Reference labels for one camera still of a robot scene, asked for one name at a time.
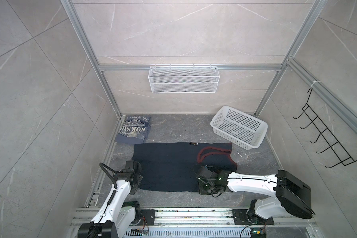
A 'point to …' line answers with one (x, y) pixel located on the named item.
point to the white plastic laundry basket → (239, 128)
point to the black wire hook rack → (343, 155)
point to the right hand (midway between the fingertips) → (198, 190)
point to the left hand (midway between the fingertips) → (136, 178)
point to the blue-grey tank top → (134, 129)
